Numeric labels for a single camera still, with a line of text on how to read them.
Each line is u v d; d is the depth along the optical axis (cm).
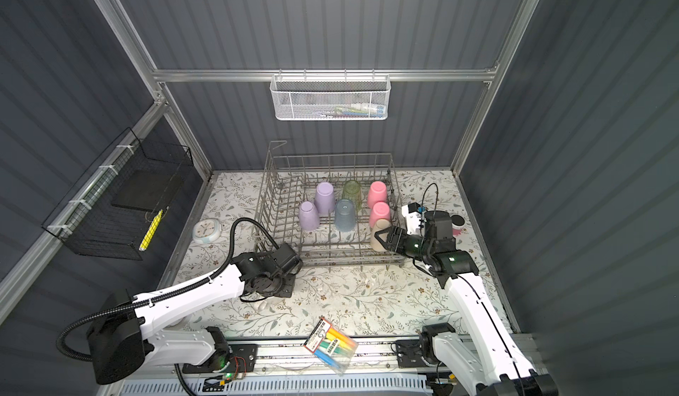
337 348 74
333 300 84
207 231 98
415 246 64
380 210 90
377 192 96
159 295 45
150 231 69
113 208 72
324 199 95
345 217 88
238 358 72
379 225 85
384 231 72
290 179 115
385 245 68
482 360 40
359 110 91
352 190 93
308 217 91
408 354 74
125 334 40
